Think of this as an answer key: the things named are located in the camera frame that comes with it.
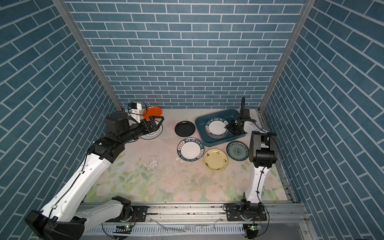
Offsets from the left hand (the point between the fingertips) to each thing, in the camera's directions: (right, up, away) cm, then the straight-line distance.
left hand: (159, 120), depth 69 cm
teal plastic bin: (+42, +5, +47) cm, 63 cm away
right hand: (+38, -4, +35) cm, 51 cm away
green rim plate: (+13, -19, +28) cm, 36 cm away
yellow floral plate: (+29, -25, +25) cm, 45 cm away
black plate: (+8, -6, +41) cm, 42 cm away
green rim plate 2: (+30, -6, +40) cm, 50 cm away
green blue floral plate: (+44, -20, +28) cm, 56 cm away
